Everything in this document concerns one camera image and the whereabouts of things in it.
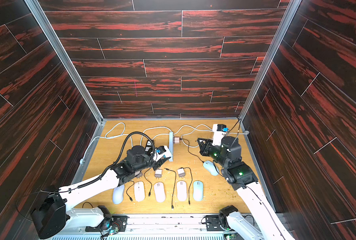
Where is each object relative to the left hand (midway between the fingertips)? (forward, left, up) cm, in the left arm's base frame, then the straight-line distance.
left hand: (167, 152), depth 77 cm
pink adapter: (-3, +6, -18) cm, 20 cm away
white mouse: (-16, +28, -19) cm, 37 cm away
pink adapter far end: (+20, -3, -16) cm, 26 cm away
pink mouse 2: (-14, +4, -19) cm, 24 cm away
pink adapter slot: (-2, -7, -19) cm, 20 cm away
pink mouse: (-14, +16, -18) cm, 28 cm away
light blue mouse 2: (+1, -26, -19) cm, 32 cm away
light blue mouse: (-13, -17, -18) cm, 28 cm away
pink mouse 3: (-13, -8, -19) cm, 24 cm away
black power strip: (+16, +14, -18) cm, 28 cm away
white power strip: (+17, 0, -18) cm, 25 cm away
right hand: (+2, -17, +11) cm, 20 cm away
